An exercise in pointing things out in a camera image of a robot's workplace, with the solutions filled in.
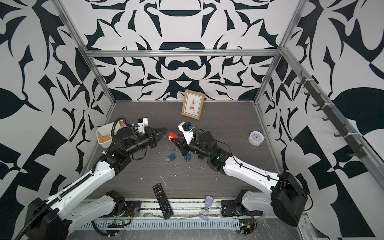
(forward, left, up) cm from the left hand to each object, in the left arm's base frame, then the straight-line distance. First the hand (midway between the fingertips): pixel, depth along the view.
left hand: (168, 126), depth 68 cm
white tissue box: (+13, +44, -24) cm, 52 cm away
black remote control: (-25, +4, -29) cm, 39 cm away
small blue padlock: (-1, -8, -30) cm, 31 cm away
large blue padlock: (0, +1, -31) cm, 31 cm away
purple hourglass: (-26, -18, -28) cm, 42 cm away
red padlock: (-2, -1, -4) cm, 4 cm away
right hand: (-3, -2, -4) cm, 6 cm away
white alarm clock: (+9, -52, -28) cm, 60 cm away
